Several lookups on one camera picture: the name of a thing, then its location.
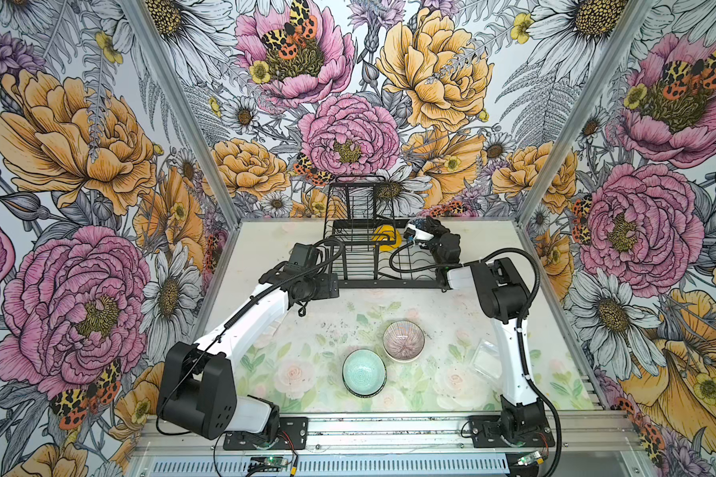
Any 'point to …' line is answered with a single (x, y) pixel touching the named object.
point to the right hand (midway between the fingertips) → (431, 220)
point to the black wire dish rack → (361, 225)
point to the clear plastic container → (486, 359)
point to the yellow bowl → (387, 238)
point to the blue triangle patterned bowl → (420, 223)
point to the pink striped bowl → (404, 341)
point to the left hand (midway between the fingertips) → (320, 296)
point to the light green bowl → (364, 373)
